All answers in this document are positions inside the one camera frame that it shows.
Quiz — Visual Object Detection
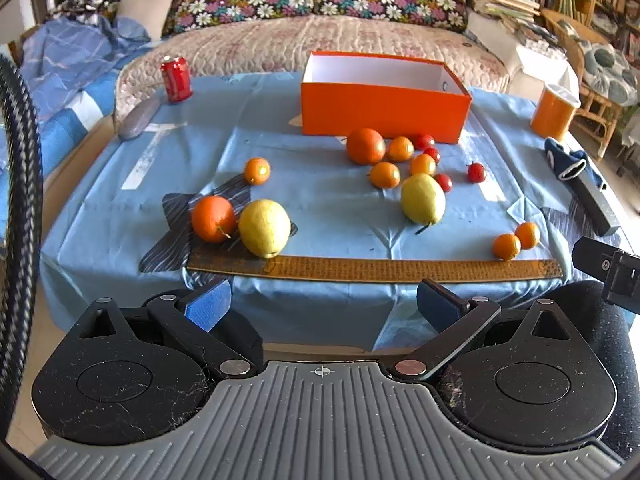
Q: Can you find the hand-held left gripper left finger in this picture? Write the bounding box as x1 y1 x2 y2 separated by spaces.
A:
65 279 263 378

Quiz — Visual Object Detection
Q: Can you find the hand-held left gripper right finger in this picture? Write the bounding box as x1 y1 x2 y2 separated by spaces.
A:
392 278 576 381

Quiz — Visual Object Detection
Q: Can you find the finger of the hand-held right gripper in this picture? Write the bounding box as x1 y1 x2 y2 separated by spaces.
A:
572 236 613 281

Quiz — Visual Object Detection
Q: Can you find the yellow pear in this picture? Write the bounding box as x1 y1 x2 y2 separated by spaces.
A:
400 173 446 235

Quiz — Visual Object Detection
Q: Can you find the large orange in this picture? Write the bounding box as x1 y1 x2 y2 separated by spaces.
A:
191 195 238 244
346 128 387 165

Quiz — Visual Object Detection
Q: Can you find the orange cardboard box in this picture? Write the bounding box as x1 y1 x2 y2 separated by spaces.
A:
300 51 472 146

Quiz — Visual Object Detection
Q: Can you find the grey metal bar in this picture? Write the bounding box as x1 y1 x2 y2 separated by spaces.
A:
570 175 620 237

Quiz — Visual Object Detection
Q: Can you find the wooden ruler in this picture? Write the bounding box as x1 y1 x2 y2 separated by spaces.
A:
186 245 565 285

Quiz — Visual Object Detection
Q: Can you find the yellow lemon left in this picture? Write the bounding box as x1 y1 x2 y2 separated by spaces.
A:
238 199 292 259

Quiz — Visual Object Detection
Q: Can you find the blue and white sock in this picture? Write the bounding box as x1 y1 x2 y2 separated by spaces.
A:
544 136 608 191

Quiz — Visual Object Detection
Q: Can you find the light blue tablecloth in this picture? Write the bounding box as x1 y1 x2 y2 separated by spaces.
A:
40 72 631 356

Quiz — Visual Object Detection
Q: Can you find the orange canister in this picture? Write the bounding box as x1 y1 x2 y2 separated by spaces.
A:
530 82 582 142

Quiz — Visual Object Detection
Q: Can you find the rattan chair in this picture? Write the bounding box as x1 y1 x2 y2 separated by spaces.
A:
542 7 640 161

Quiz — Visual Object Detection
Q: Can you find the grey leaf print cushion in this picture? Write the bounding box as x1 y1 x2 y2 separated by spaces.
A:
582 42 633 106

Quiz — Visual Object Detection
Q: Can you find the white sofa armrest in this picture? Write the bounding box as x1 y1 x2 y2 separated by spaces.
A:
465 10 581 98

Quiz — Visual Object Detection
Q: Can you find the red soda can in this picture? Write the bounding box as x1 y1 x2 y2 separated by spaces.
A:
160 56 194 104

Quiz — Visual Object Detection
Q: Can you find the blue checked blanket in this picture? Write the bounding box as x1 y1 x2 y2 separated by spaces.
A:
20 15 151 131

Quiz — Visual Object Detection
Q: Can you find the white pillow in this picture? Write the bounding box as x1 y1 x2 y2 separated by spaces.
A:
116 0 180 41

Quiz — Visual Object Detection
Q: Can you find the patterned clothes pile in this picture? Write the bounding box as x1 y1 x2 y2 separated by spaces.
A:
50 0 121 26

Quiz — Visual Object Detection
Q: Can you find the black braided cable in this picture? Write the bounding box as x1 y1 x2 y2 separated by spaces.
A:
0 52 45 441

